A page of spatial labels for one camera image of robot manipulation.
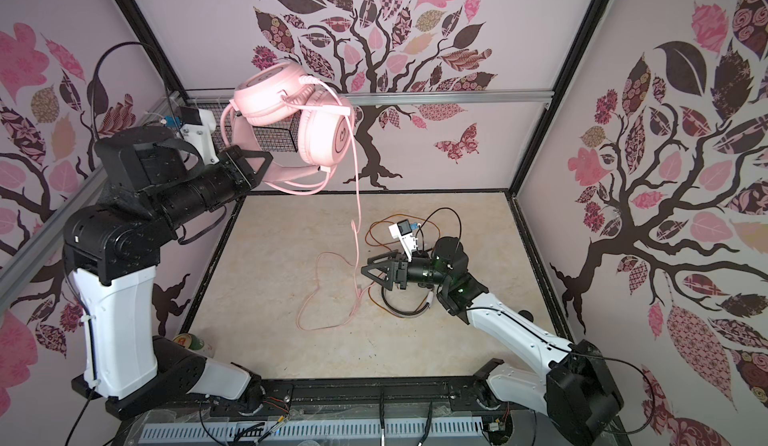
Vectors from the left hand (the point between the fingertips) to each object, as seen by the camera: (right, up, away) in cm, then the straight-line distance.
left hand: (270, 162), depth 51 cm
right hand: (+16, -21, +14) cm, 30 cm away
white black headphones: (+27, -38, +34) cm, 58 cm away
